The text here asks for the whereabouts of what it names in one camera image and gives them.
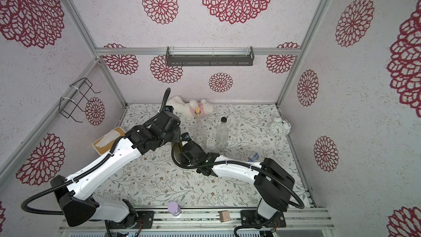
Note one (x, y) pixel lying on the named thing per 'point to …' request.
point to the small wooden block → (224, 215)
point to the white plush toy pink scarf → (187, 109)
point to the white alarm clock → (280, 127)
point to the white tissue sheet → (108, 138)
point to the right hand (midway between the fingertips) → (179, 151)
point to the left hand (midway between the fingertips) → (175, 132)
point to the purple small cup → (174, 209)
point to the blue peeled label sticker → (256, 157)
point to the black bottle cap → (223, 119)
